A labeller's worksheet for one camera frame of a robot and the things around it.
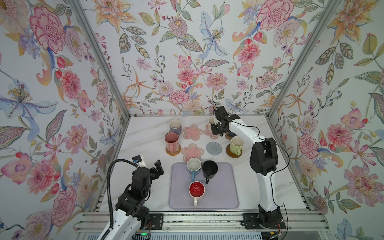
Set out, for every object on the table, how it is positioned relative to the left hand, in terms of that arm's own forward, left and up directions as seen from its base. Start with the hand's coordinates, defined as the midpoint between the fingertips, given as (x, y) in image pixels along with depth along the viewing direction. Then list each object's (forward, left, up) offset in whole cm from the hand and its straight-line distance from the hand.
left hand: (155, 163), depth 79 cm
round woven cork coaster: (+14, -8, -13) cm, 21 cm away
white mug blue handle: (+3, -20, -9) cm, 22 cm away
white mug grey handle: (+33, -8, -8) cm, 35 cm away
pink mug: (+16, -7, -4) cm, 18 cm away
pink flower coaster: (+32, -21, -14) cm, 41 cm away
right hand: (+27, -35, -4) cm, 44 cm away
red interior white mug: (-10, -22, -13) cm, 27 cm away
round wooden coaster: (+13, -45, -13) cm, 49 cm away
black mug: (+1, -30, -8) cm, 31 cm away
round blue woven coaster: (+18, -34, -13) cm, 41 cm away
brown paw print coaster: (+26, -45, -12) cm, 53 cm away
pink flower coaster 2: (+16, -19, -14) cm, 29 cm away
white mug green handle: (+13, -46, -3) cm, 48 cm away
